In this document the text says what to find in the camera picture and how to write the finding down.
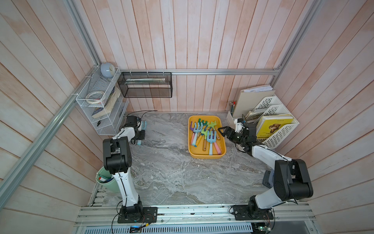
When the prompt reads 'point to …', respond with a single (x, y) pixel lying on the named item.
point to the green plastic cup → (106, 179)
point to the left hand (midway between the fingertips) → (140, 136)
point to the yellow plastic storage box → (198, 152)
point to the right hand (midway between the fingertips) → (221, 130)
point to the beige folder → (249, 99)
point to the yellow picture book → (267, 125)
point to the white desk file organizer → (272, 106)
